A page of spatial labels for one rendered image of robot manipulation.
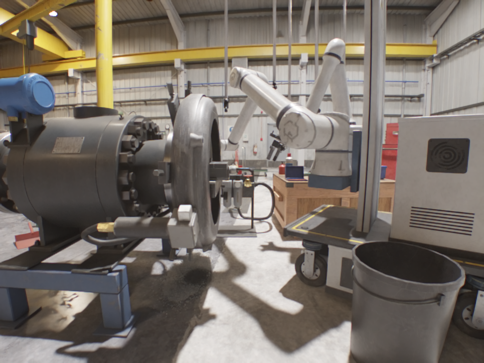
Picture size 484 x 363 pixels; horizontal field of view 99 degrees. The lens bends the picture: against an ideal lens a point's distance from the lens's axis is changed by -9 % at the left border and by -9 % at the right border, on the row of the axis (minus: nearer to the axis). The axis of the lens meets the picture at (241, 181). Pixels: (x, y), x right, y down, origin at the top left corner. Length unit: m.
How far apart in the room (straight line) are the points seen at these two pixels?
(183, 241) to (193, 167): 0.26
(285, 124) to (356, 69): 12.35
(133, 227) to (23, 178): 0.59
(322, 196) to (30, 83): 1.87
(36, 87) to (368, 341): 1.54
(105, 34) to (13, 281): 4.47
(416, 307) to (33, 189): 1.41
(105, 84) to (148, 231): 4.22
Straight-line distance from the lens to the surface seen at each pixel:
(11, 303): 1.37
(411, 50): 13.89
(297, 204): 1.92
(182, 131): 0.87
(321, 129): 0.99
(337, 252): 1.12
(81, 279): 1.10
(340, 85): 1.79
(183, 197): 0.84
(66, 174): 1.14
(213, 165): 0.99
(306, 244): 1.23
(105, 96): 4.84
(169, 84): 0.94
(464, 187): 1.10
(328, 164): 1.08
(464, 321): 1.30
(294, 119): 0.96
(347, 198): 2.03
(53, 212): 1.27
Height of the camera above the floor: 0.70
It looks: 7 degrees down
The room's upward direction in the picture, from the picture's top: straight up
